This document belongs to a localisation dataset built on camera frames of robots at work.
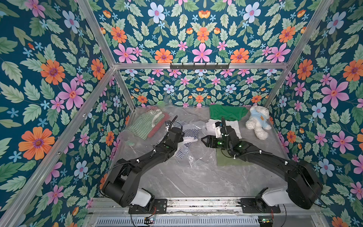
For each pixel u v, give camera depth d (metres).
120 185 0.43
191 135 1.01
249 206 0.72
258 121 1.02
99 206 0.75
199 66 0.93
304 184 0.43
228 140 0.63
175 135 0.67
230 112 1.15
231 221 0.70
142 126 1.03
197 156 0.93
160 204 0.75
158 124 1.03
